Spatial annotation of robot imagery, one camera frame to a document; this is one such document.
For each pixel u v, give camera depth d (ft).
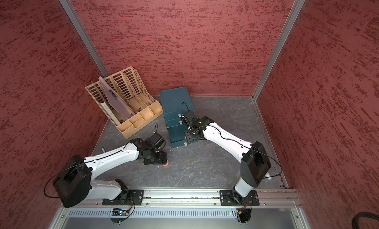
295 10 2.44
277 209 2.46
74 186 1.34
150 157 2.15
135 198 2.43
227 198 2.42
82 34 2.73
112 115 2.75
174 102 3.07
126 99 3.73
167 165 2.77
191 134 2.44
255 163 1.41
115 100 3.39
